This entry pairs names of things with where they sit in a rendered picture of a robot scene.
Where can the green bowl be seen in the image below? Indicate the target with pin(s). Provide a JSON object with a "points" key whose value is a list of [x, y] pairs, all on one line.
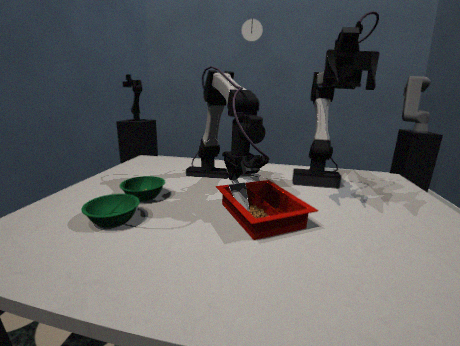
{"points": [[137, 186], [108, 211]]}

